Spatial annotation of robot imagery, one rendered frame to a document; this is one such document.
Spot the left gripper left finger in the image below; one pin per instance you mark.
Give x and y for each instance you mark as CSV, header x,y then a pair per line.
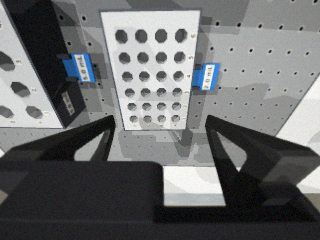
x,y
63,146

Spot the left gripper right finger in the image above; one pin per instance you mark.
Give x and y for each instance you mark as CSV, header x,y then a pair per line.
x,y
271,161

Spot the grey flat rectangular mat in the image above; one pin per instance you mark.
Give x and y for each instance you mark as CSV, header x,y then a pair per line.
x,y
269,55

